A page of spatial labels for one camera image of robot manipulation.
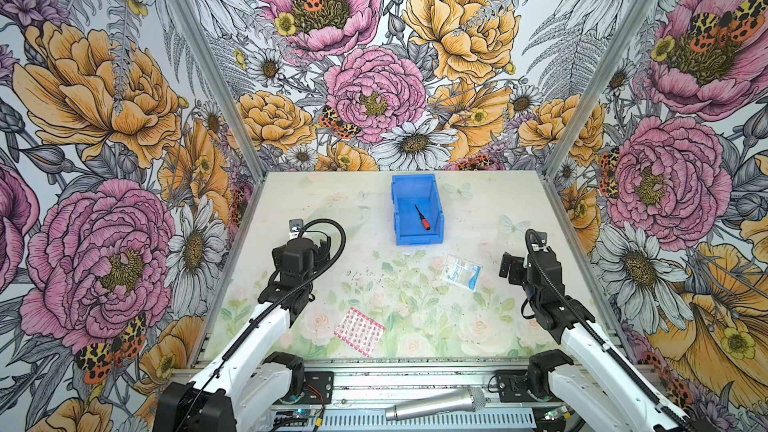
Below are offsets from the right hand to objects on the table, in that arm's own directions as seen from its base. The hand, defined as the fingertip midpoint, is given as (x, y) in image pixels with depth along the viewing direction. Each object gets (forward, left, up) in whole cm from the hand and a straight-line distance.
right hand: (522, 265), depth 84 cm
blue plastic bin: (+40, +24, -12) cm, 48 cm away
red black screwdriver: (+23, +24, -10) cm, 35 cm away
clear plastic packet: (+4, +14, -11) cm, 19 cm away
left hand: (+5, +61, +2) cm, 61 cm away
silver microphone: (-30, +19, -7) cm, 36 cm away
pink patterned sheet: (-13, +45, -11) cm, 48 cm away
